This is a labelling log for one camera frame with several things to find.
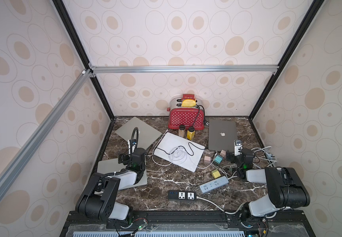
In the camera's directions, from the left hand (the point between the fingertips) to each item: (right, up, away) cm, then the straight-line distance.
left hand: (129, 147), depth 89 cm
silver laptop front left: (-16, -13, +8) cm, 22 cm away
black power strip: (+31, -25, -9) cm, 41 cm away
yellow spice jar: (+38, +8, +12) cm, 41 cm away
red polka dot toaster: (+38, +20, +14) cm, 45 cm away
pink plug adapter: (+59, -4, +7) cm, 59 cm away
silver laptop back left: (+6, +7, +25) cm, 26 cm away
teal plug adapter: (+55, -8, +6) cm, 56 cm away
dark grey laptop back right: (+62, +7, +18) cm, 65 cm away
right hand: (+67, -2, +6) cm, 67 cm away
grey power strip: (+49, -20, -5) cm, 53 cm away
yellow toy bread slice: (+37, +30, +14) cm, 50 cm away
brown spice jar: (+32, +10, +12) cm, 36 cm away
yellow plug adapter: (+52, -15, -1) cm, 54 cm away
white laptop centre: (+30, -4, +8) cm, 31 cm away
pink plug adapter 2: (+48, -8, +5) cm, 49 cm away
